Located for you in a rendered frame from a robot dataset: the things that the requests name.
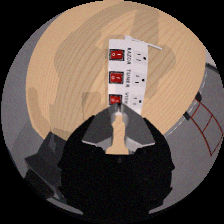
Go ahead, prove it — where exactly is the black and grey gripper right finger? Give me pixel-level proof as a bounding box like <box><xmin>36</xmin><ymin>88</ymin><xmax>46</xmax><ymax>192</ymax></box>
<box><xmin>119</xmin><ymin>103</ymin><xmax>175</xmax><ymax>171</ymax></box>

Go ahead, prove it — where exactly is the white power strip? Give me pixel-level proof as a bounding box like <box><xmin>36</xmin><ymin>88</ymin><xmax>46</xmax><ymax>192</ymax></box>
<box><xmin>108</xmin><ymin>35</ymin><xmax>162</xmax><ymax>115</ymax></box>

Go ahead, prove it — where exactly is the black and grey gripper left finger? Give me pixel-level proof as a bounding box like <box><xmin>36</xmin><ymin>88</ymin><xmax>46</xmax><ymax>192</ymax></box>
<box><xmin>57</xmin><ymin>102</ymin><xmax>119</xmax><ymax>169</ymax></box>

